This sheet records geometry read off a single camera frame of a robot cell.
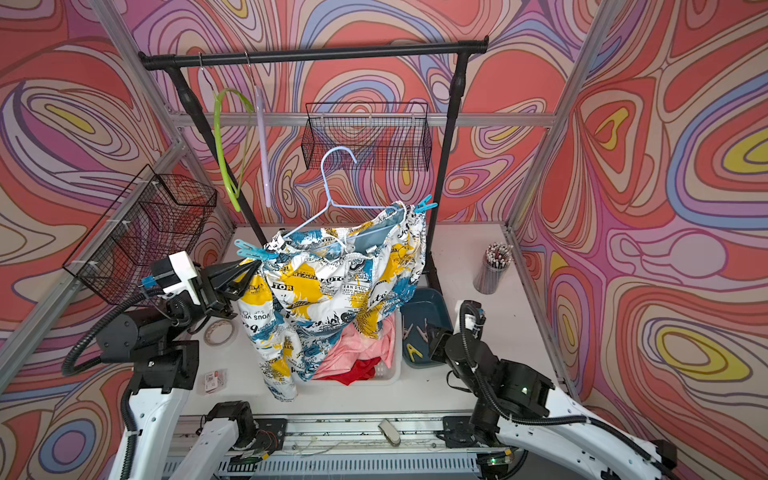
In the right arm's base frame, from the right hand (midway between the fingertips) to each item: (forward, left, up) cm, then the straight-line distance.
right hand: (429, 337), depth 70 cm
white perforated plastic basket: (-3, +11, -18) cm, 21 cm away
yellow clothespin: (+4, +3, -18) cm, 18 cm away
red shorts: (-4, +17, -11) cm, 21 cm away
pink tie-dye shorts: (+2, +20, -8) cm, 21 cm away
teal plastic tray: (+14, -1, -18) cm, 23 cm away
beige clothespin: (+9, -1, -17) cm, 19 cm away
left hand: (+1, +31, +28) cm, 41 cm away
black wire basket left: (+29, +69, +16) cm, 77 cm away
